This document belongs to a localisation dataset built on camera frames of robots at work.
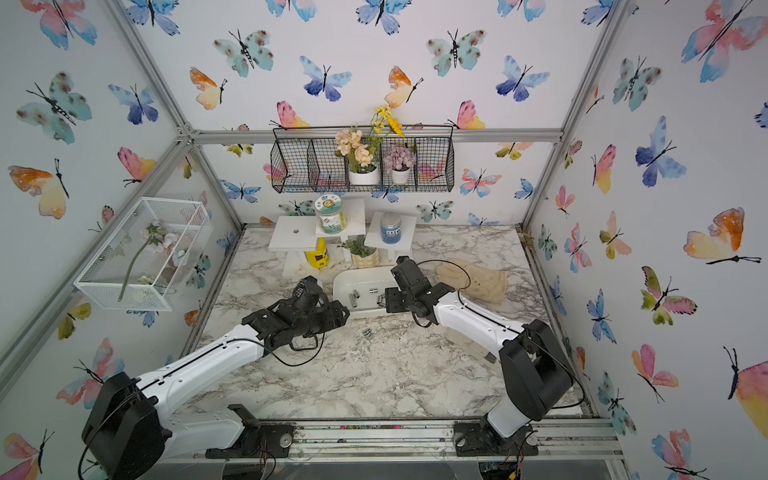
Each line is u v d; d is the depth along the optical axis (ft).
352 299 3.23
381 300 3.23
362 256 3.17
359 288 3.33
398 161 2.93
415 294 2.16
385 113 2.67
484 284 3.37
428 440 2.47
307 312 2.12
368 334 2.99
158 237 2.47
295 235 3.20
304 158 3.23
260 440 2.37
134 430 1.27
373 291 3.31
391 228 2.97
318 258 3.33
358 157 2.70
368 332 3.03
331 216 2.71
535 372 1.44
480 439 2.38
